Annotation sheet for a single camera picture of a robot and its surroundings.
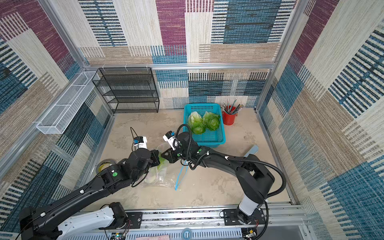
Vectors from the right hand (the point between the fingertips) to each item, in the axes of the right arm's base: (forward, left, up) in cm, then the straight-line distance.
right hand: (165, 156), depth 80 cm
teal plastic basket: (+21, -25, -15) cm, 37 cm away
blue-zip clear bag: (-6, -2, -10) cm, 12 cm away
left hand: (-1, +1, +7) cm, 7 cm away
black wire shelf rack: (+52, +32, +4) cm, 61 cm away
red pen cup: (+35, -41, -11) cm, 54 cm away
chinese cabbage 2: (+30, -27, -7) cm, 42 cm away
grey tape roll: (+5, +37, -13) cm, 39 cm away
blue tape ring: (-32, -11, -15) cm, 37 cm away
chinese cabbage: (+28, -17, -6) cm, 33 cm away
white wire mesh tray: (+9, +49, +20) cm, 53 cm away
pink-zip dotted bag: (+1, 0, +7) cm, 7 cm away
